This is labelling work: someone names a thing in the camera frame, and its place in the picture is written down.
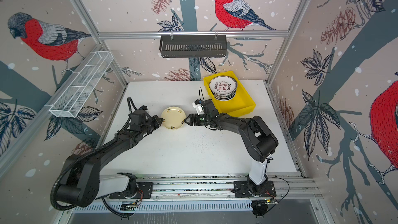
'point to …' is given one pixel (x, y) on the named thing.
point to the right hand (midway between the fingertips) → (188, 122)
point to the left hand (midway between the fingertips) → (163, 118)
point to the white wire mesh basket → (68, 99)
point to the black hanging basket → (176, 46)
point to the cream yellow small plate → (173, 116)
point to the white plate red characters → (223, 87)
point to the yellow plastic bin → (243, 101)
